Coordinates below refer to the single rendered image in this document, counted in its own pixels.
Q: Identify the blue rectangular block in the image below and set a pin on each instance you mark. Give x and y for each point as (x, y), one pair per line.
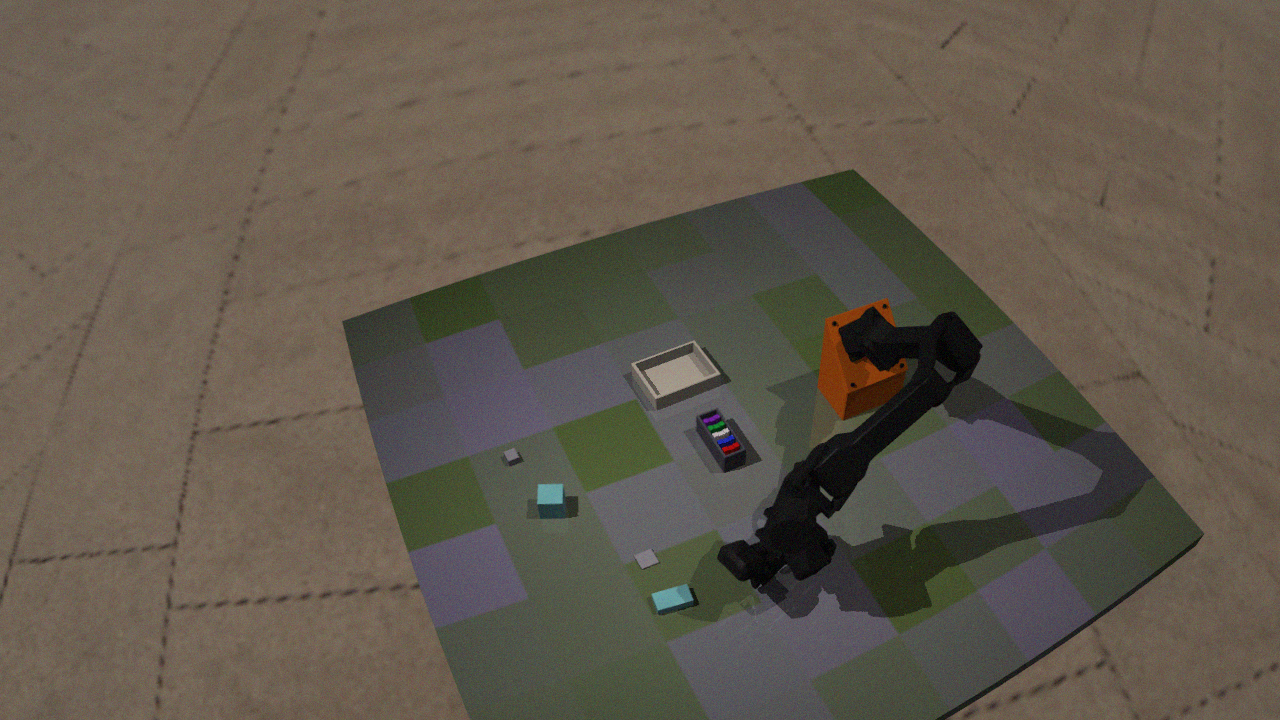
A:
(672, 599)

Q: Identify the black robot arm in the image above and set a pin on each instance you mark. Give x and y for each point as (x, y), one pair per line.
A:
(841, 462)

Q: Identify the teal cube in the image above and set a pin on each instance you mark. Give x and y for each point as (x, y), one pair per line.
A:
(551, 501)

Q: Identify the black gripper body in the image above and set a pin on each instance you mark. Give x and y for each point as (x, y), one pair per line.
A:
(748, 561)

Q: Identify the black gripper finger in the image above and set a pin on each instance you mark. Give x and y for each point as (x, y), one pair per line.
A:
(755, 582)
(779, 564)

